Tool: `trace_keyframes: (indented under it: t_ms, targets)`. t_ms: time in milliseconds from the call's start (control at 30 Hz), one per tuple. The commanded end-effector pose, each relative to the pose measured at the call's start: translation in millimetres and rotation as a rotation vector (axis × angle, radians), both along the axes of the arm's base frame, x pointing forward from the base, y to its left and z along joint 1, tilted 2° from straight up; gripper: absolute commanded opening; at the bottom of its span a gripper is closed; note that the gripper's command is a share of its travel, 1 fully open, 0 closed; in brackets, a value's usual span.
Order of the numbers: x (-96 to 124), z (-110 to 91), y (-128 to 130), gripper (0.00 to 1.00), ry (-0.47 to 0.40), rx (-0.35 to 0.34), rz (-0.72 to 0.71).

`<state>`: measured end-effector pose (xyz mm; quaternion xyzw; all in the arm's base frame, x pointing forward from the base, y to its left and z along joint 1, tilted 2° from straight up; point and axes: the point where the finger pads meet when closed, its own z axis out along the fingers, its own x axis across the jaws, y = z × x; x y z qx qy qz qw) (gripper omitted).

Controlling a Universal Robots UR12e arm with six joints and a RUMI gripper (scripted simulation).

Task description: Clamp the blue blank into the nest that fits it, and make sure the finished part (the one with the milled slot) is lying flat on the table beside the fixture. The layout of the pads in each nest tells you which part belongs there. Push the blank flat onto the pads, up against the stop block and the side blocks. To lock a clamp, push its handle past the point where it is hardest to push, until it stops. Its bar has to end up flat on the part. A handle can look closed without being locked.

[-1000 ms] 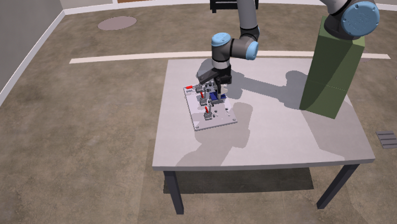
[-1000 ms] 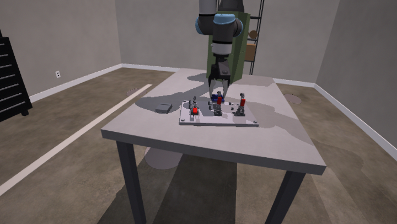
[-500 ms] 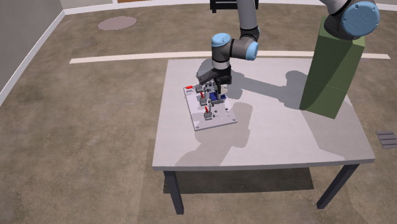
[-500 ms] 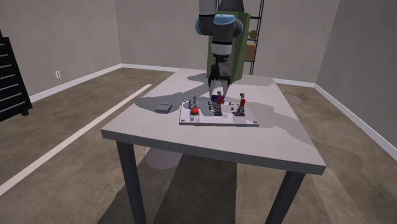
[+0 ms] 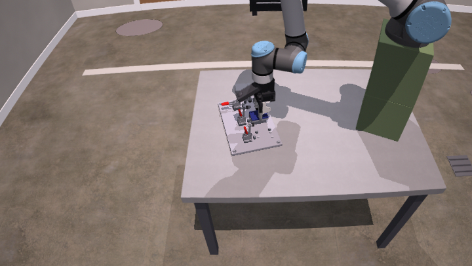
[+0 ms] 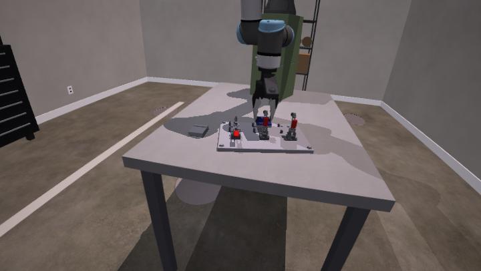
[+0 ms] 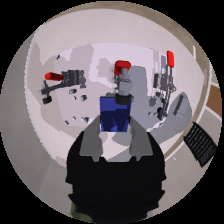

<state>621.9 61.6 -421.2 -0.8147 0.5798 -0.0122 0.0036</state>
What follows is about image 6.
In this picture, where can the toggle clamp with red handle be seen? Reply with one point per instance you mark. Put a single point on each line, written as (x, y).
(235, 134)
(289, 136)

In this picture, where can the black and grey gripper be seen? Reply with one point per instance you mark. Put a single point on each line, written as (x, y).
(260, 93)

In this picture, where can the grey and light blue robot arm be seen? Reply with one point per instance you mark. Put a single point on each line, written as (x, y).
(271, 35)

